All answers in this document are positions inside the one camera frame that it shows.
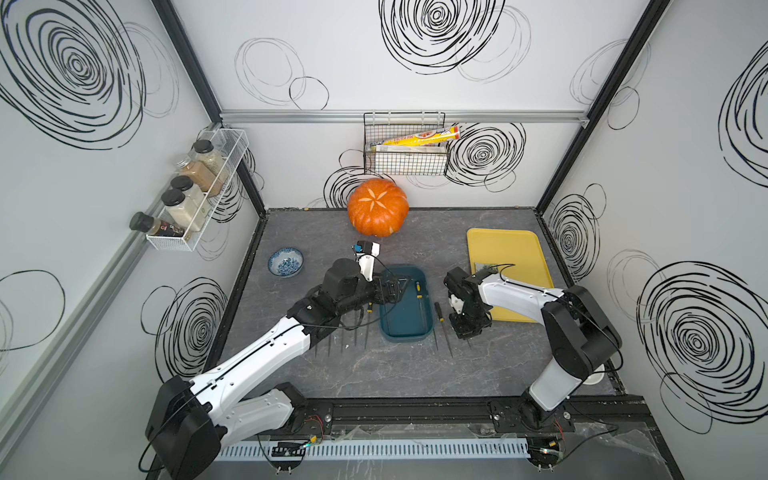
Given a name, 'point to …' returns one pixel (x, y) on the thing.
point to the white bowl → (595, 378)
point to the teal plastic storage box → (411, 318)
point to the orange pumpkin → (377, 208)
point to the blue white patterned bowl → (285, 262)
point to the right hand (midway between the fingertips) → (464, 336)
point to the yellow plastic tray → (521, 249)
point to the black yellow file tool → (369, 311)
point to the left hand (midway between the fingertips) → (398, 277)
